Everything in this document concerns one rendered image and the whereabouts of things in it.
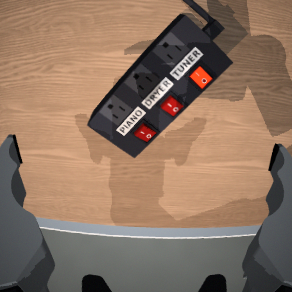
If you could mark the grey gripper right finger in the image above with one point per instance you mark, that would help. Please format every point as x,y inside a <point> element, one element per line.
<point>268,260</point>

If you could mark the black power strip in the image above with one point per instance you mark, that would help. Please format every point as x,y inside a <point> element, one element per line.
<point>177,67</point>

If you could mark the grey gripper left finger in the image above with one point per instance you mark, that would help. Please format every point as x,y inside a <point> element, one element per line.
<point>26,263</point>

